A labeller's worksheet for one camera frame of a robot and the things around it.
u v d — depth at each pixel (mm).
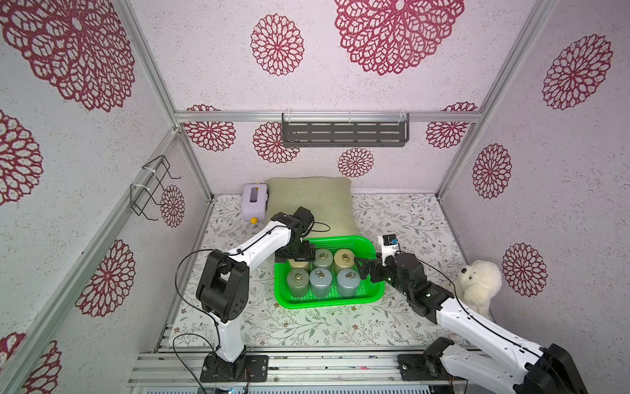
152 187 783
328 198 1025
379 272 713
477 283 725
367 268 714
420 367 728
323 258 877
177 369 746
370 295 893
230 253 509
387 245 690
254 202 1060
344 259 875
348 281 834
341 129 960
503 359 449
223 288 488
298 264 879
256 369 736
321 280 834
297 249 768
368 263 703
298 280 832
